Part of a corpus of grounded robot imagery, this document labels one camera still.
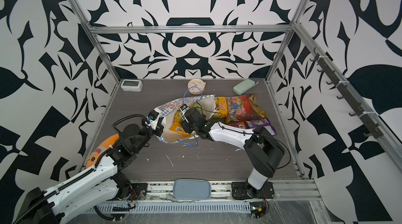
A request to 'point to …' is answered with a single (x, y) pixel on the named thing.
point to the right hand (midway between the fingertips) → (187, 118)
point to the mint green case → (244, 86)
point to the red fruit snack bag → (243, 108)
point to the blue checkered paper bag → (167, 112)
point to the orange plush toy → (95, 154)
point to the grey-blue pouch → (188, 190)
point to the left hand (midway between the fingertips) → (163, 110)
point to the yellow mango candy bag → (221, 111)
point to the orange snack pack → (241, 124)
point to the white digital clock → (132, 85)
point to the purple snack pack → (265, 123)
